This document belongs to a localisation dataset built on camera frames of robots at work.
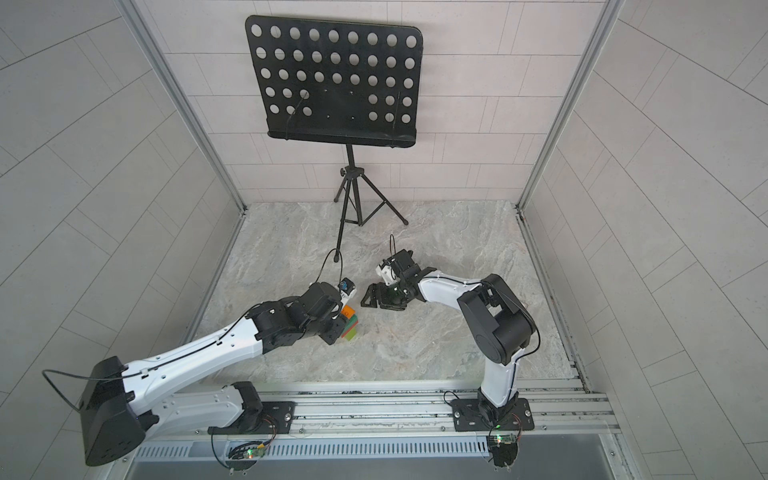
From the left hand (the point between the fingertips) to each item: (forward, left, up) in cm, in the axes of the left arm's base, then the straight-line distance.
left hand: (349, 318), depth 78 cm
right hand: (+7, -5, -7) cm, 11 cm away
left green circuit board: (-29, +21, -8) cm, 37 cm away
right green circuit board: (-27, -38, -9) cm, 47 cm away
